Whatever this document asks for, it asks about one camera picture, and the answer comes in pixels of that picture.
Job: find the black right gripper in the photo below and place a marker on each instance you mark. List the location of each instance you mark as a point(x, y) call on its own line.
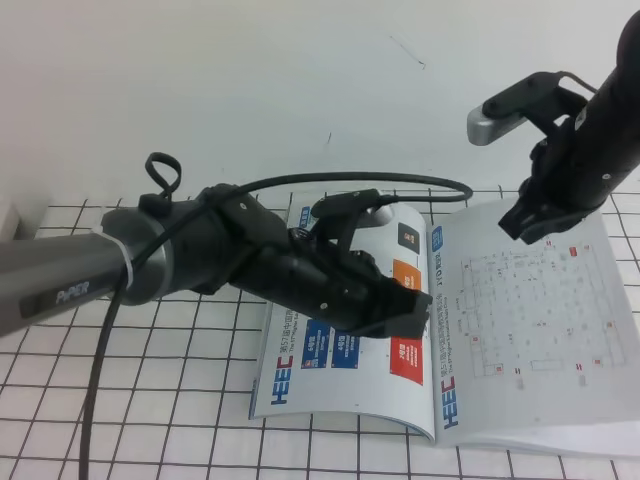
point(572, 174)

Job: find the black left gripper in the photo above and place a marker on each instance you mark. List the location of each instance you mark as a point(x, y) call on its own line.
point(348, 291)

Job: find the paperback book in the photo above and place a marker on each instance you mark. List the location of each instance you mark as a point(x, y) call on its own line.
point(528, 346)

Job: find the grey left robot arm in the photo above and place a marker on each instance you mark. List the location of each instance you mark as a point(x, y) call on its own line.
point(193, 246)

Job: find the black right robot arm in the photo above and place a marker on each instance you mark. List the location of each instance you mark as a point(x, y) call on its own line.
point(618, 97)

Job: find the white black-grid tablecloth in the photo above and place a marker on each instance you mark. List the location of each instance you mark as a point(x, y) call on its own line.
point(176, 387)

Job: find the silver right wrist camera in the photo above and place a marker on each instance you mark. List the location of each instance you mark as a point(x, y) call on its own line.
point(538, 99)

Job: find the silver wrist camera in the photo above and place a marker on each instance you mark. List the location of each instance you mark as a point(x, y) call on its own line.
point(339, 216)
point(538, 99)

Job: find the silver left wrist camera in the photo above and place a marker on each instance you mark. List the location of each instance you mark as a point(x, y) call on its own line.
point(339, 216)

